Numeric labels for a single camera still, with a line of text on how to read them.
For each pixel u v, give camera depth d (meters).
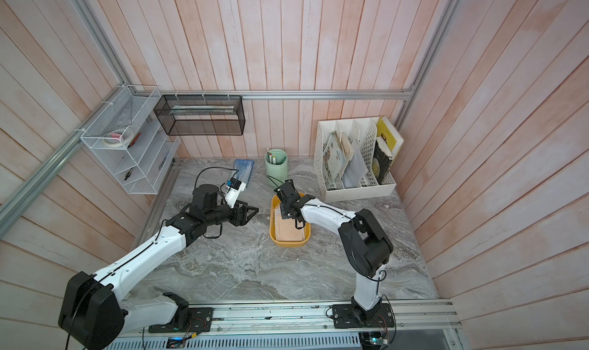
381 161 0.96
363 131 1.06
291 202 0.72
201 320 0.73
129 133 0.76
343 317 0.73
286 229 0.91
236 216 0.70
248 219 0.73
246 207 0.71
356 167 0.99
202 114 1.04
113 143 0.73
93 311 0.40
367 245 0.49
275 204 0.98
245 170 1.14
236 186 0.70
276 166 1.01
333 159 0.99
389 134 0.94
